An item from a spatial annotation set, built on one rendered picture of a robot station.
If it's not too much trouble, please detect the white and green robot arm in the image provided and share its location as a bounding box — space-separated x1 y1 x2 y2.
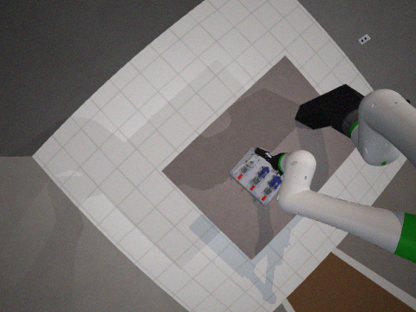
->
273 89 416 263

